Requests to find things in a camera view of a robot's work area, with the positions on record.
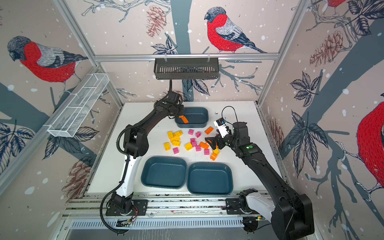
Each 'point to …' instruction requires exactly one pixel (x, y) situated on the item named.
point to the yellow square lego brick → (188, 146)
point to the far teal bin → (193, 117)
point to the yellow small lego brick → (216, 151)
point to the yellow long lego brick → (178, 133)
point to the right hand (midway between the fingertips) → (211, 135)
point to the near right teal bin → (209, 178)
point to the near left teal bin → (164, 172)
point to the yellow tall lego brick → (170, 135)
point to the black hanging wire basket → (186, 68)
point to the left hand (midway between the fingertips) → (183, 110)
